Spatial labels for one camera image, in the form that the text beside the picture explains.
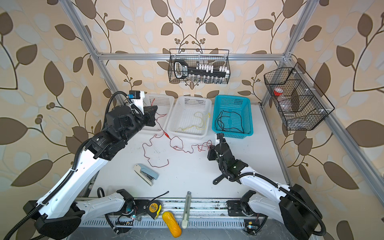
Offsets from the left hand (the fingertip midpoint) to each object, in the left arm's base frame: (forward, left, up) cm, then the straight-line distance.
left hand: (156, 105), depth 62 cm
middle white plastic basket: (+29, -11, -41) cm, 52 cm away
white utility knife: (-37, -13, -41) cm, 57 cm away
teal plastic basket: (+30, -43, -41) cm, 67 cm away
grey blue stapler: (-16, +11, -40) cm, 44 cm away
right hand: (-3, -25, -30) cm, 39 cm away
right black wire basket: (+16, -74, -15) cm, 77 cm away
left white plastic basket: (+39, +11, -37) cm, 55 cm away
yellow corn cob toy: (-39, -7, -37) cm, 54 cm away
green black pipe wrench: (-17, -29, -41) cm, 53 cm away
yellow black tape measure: (-32, +3, -39) cm, 50 cm away
